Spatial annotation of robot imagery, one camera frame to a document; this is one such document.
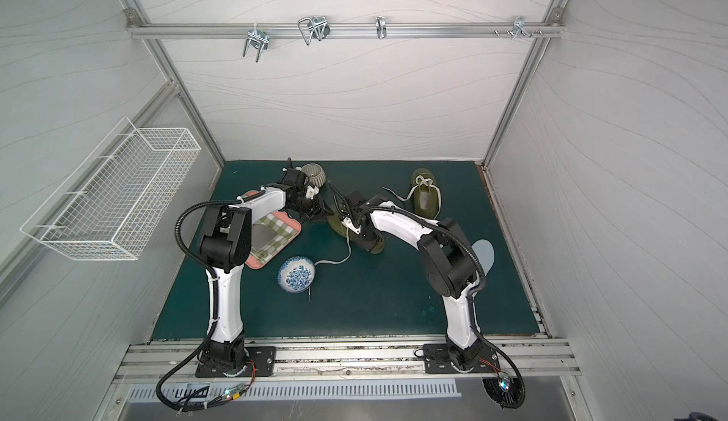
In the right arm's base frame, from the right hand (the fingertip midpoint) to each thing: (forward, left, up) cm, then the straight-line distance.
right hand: (371, 236), depth 93 cm
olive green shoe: (+4, +12, -1) cm, 12 cm away
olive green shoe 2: (+19, -20, 0) cm, 27 cm away
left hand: (+9, +14, -1) cm, 17 cm away
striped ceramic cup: (+25, +23, +4) cm, 34 cm away
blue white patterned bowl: (-13, +23, -3) cm, 27 cm away
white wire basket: (-10, +63, +29) cm, 70 cm away
